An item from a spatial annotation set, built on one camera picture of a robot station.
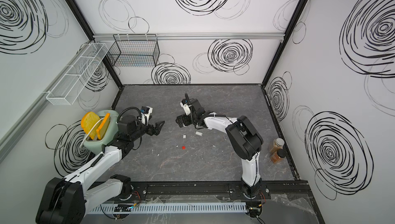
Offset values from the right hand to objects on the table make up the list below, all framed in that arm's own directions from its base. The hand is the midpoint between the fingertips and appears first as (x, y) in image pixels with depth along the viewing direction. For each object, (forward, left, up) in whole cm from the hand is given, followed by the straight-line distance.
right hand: (183, 117), depth 93 cm
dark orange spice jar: (-21, -50, 0) cm, 55 cm away
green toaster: (-22, +39, +7) cm, 46 cm away
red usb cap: (-15, -1, -8) cm, 17 cm away
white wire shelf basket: (+2, +52, +27) cm, 59 cm away
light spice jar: (-16, -52, +3) cm, 54 cm away
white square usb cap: (-8, -1, -8) cm, 12 cm away
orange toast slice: (-15, +35, +15) cm, 41 cm away
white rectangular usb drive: (-6, -10, -7) cm, 14 cm away
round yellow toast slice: (-13, +44, +15) cm, 48 cm away
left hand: (-6, +13, +8) cm, 16 cm away
